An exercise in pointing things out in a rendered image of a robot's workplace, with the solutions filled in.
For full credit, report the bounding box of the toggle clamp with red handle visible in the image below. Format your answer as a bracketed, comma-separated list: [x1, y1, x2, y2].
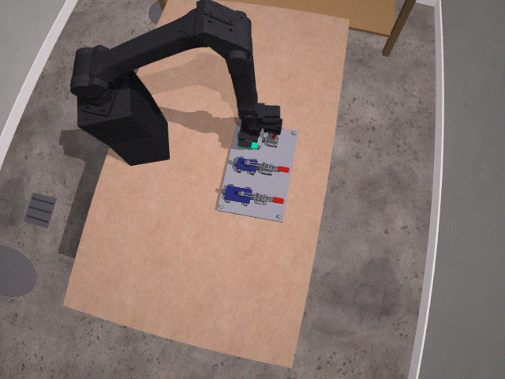
[238, 191, 284, 205]
[245, 160, 290, 175]

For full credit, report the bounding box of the blue rectangular block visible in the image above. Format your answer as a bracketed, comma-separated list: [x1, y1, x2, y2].
[224, 186, 253, 204]
[236, 158, 258, 173]

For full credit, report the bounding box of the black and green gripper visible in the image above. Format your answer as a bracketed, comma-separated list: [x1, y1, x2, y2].
[238, 123, 258, 150]

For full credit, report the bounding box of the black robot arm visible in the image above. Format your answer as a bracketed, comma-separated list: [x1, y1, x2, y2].
[70, 0, 282, 137]

